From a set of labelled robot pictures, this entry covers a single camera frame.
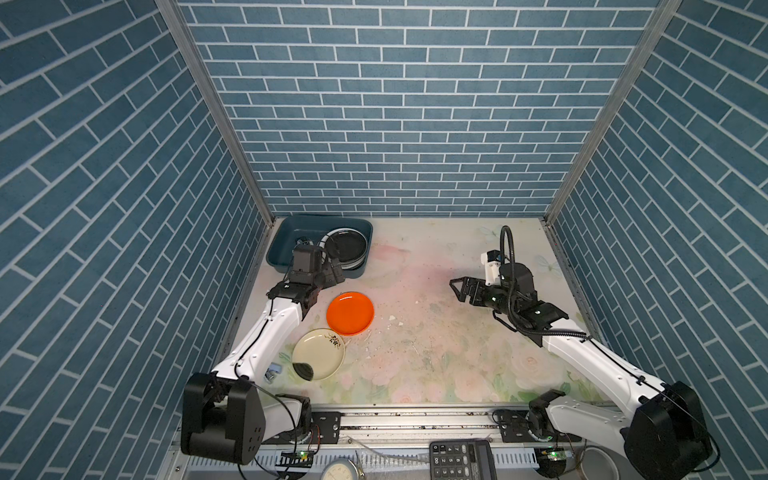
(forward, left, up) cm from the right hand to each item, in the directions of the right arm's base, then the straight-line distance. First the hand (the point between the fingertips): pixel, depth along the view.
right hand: (459, 280), depth 82 cm
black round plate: (+20, +37, -12) cm, 44 cm away
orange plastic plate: (-4, +32, -16) cm, 36 cm away
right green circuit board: (-36, -24, -19) cm, 47 cm away
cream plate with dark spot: (-18, +39, -16) cm, 46 cm away
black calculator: (-39, -1, -15) cm, 42 cm away
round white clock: (-43, +27, -13) cm, 53 cm away
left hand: (+2, +38, 0) cm, 38 cm away
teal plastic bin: (+28, +62, -14) cm, 69 cm away
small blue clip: (-23, +51, -16) cm, 58 cm away
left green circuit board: (-42, +39, -20) cm, 61 cm away
